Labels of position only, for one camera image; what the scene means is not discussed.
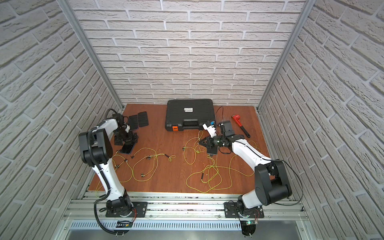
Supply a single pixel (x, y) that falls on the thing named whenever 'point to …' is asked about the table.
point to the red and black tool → (237, 118)
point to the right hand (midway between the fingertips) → (202, 142)
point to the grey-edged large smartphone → (212, 151)
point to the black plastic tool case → (188, 114)
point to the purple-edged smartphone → (133, 122)
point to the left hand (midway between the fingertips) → (131, 139)
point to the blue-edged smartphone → (127, 147)
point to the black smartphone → (142, 119)
